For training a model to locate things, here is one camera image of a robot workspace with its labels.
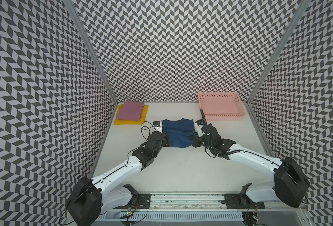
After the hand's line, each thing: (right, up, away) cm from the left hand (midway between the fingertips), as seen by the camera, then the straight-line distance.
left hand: (166, 133), depth 82 cm
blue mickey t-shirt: (+8, +1, +4) cm, 9 cm away
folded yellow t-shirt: (-20, +6, +23) cm, 31 cm away
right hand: (+15, -3, +2) cm, 16 cm away
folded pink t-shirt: (-28, +15, +26) cm, 41 cm away
